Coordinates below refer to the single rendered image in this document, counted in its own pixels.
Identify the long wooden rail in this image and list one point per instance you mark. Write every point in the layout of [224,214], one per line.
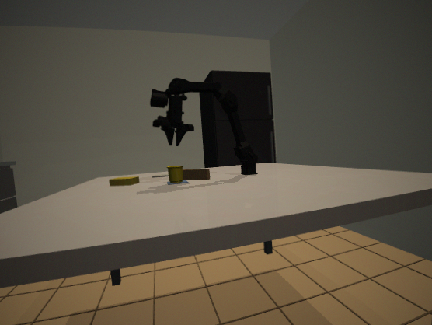
[196,174]

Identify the olive yellow flat block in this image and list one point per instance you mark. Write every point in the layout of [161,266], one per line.
[124,181]

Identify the olive yellow cup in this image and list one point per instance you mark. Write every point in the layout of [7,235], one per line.
[175,174]

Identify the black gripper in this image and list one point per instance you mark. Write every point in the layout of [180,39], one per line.
[174,121]

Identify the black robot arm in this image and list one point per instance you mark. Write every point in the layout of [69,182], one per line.
[229,104]

